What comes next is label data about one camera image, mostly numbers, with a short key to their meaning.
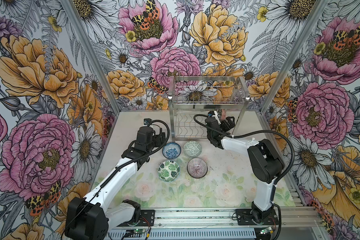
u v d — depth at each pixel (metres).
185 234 0.65
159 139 0.68
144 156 0.56
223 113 1.05
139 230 0.71
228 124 0.84
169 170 0.87
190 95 1.15
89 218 0.38
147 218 0.73
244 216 0.73
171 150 0.97
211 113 0.86
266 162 0.51
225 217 0.76
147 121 0.70
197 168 0.89
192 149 0.99
